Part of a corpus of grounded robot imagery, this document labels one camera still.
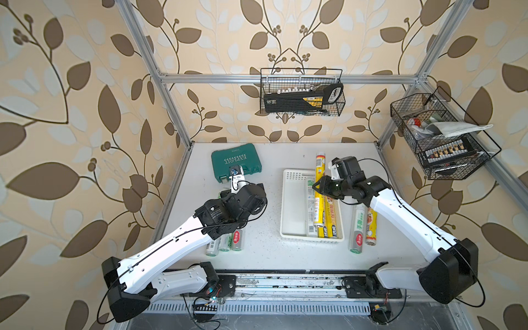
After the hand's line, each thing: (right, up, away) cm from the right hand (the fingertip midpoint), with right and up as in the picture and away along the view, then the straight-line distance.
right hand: (315, 187), depth 81 cm
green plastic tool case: (-32, +13, +28) cm, 44 cm away
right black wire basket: (+41, +30, +4) cm, 51 cm away
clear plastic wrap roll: (-41, -24, 0) cm, 47 cm away
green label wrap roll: (-31, -21, +1) cm, 38 cm away
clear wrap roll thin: (-36, -22, 0) cm, 42 cm away
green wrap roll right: (+19, -16, +6) cm, 26 cm away
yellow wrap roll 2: (+2, +6, 0) cm, 6 cm away
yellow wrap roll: (+9, -14, +8) cm, 19 cm away
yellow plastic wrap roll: (0, -7, -7) cm, 10 cm away
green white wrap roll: (-1, -18, +4) cm, 18 cm away
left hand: (-24, +1, -11) cm, 27 cm away
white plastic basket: (-7, -12, +17) cm, 22 cm away
